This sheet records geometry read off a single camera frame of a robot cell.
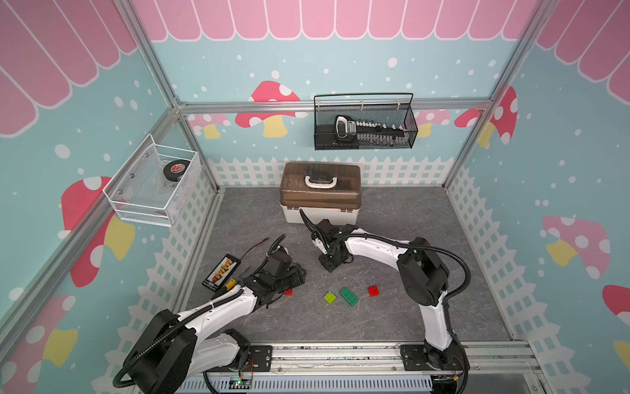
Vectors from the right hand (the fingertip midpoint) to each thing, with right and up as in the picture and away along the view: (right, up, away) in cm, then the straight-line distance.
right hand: (329, 263), depth 93 cm
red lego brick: (+16, -9, -6) cm, 19 cm away
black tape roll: (-51, +34, -14) cm, 62 cm away
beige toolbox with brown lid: (0, +27, -2) cm, 27 cm away
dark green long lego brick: (+7, -10, -8) cm, 14 cm away
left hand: (-10, -4, -7) cm, 13 cm away
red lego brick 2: (-15, -9, -6) cm, 18 cm away
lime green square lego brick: (0, -10, -8) cm, 13 cm away
